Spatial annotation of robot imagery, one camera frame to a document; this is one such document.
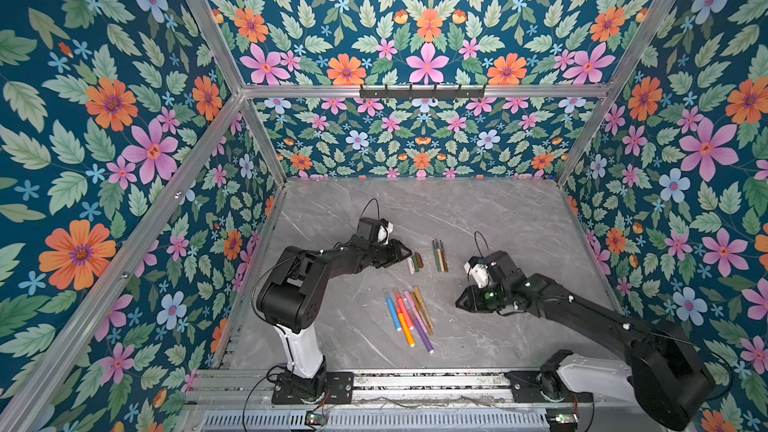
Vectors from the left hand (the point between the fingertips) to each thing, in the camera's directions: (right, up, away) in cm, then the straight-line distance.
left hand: (413, 248), depth 92 cm
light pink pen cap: (-1, -6, +4) cm, 7 cm away
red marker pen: (-3, -17, -5) cm, 18 cm away
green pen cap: (+1, -6, +4) cm, 7 cm away
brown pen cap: (+2, -5, +5) cm, 7 cm away
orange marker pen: (-2, -22, -9) cm, 24 cm away
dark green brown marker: (+8, -3, +7) cm, 11 cm away
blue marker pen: (-6, -18, -6) cm, 20 cm away
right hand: (+13, -13, -9) cm, 21 cm away
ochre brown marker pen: (+2, -16, -5) cm, 17 cm away
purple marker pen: (+3, -23, -10) cm, 25 cm away
